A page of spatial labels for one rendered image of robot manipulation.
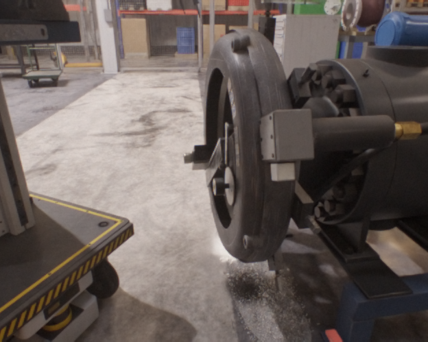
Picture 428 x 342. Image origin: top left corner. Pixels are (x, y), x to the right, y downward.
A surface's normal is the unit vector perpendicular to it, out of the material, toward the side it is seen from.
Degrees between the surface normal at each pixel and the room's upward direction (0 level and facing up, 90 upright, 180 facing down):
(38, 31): 90
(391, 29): 90
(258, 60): 37
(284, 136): 68
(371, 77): 31
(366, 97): 46
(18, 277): 0
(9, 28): 90
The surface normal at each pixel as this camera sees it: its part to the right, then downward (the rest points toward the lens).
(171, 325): 0.00, -0.92
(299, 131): 0.16, 0.01
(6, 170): 0.91, 0.17
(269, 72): 0.10, -0.43
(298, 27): 0.07, 0.40
